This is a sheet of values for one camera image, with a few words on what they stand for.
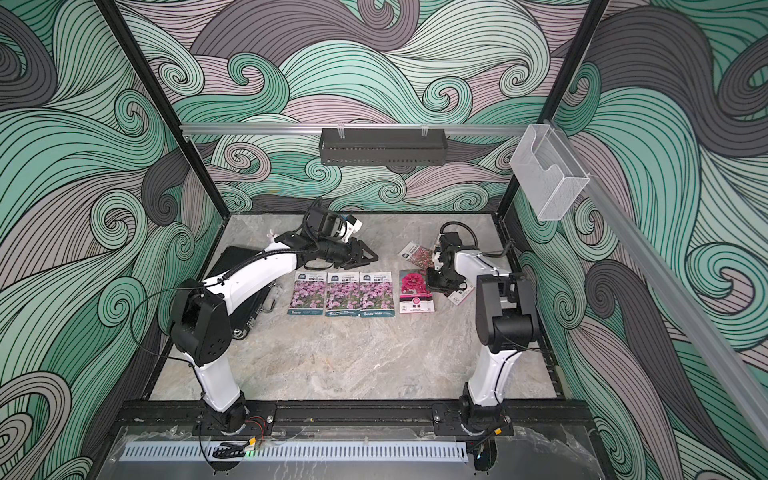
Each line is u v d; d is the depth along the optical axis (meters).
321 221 0.68
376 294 0.96
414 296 0.95
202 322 0.47
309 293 0.96
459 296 0.95
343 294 0.96
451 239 0.82
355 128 0.95
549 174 0.73
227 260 1.01
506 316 0.50
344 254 0.74
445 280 0.82
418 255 1.07
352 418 0.74
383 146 0.95
